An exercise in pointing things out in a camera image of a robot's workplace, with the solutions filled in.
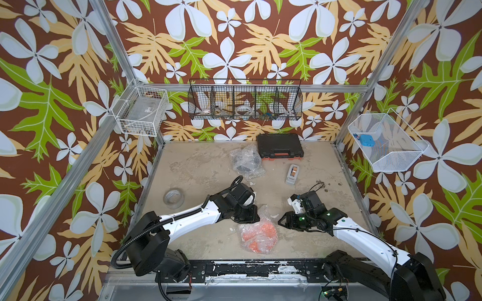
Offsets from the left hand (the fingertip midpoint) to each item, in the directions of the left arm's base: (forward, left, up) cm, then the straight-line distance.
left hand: (261, 217), depth 78 cm
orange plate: (-6, 0, -8) cm, 10 cm away
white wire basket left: (+42, +56, +24) cm, 74 cm away
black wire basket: (+56, +7, +20) cm, 60 cm away
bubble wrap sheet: (+5, -1, -6) cm, 8 cm away
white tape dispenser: (+27, -20, -8) cm, 34 cm away
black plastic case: (+48, -15, -8) cm, 51 cm away
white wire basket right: (+23, -56, +20) cm, 64 cm away
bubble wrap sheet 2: (+28, +4, -7) cm, 29 cm away
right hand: (-1, -8, -4) cm, 9 cm away
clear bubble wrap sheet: (+35, +6, -1) cm, 36 cm away
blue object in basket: (+32, -50, +15) cm, 61 cm away
